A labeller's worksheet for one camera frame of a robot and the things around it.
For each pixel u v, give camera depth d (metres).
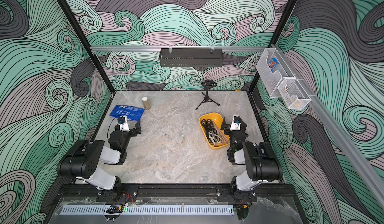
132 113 1.03
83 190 0.74
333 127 0.52
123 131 0.77
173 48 0.94
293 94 0.63
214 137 0.90
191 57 0.95
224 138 0.92
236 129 0.76
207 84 0.90
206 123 0.98
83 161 0.45
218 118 0.98
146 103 1.04
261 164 0.44
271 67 0.85
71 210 0.70
